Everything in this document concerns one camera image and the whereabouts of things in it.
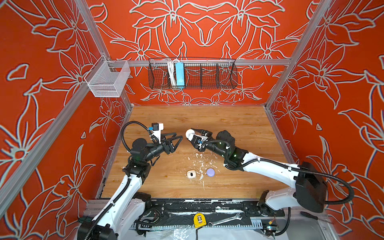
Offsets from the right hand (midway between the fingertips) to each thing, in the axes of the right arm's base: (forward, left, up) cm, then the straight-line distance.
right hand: (189, 131), depth 70 cm
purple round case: (-11, -12, -27) cm, 31 cm away
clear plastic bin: (+41, +53, +3) cm, 67 cm away
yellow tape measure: (-33, -4, -25) cm, 42 cm away
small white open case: (-12, -1, -26) cm, 29 cm away
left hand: (-3, +5, -1) cm, 5 cm away
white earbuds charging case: (-1, 0, -1) cm, 1 cm away
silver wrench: (-32, -22, -28) cm, 48 cm away
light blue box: (+37, +5, +6) cm, 38 cm away
